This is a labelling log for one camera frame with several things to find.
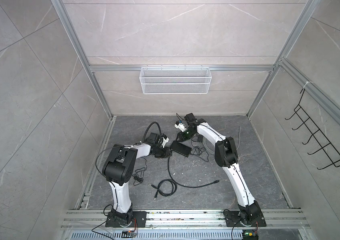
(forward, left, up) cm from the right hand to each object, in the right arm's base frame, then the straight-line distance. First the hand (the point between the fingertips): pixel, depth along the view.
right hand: (178, 138), depth 105 cm
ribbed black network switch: (-8, -1, -1) cm, 8 cm away
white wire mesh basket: (+28, +1, +29) cm, 41 cm away
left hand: (-12, +5, +1) cm, 13 cm away
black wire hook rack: (-35, -62, +31) cm, 78 cm away
